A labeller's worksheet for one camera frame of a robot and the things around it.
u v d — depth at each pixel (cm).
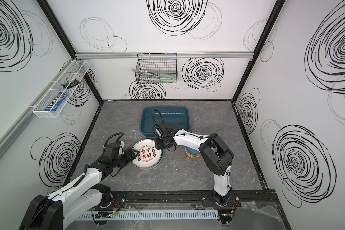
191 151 85
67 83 76
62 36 81
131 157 76
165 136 71
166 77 87
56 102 67
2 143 53
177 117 109
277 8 72
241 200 74
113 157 68
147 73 85
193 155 84
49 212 40
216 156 48
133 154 80
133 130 99
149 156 87
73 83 81
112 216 69
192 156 84
